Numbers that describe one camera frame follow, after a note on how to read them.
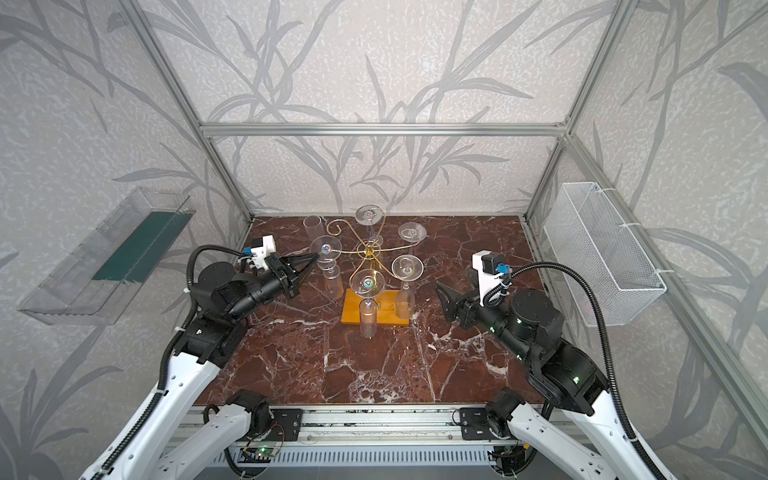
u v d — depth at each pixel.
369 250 0.70
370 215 0.75
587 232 0.68
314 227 0.92
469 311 0.50
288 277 0.58
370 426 0.75
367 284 0.62
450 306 0.51
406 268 0.65
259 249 0.62
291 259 0.62
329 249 0.66
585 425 0.39
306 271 0.61
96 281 0.64
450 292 0.53
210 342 0.49
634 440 0.39
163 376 0.44
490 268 0.48
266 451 0.70
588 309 0.45
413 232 0.72
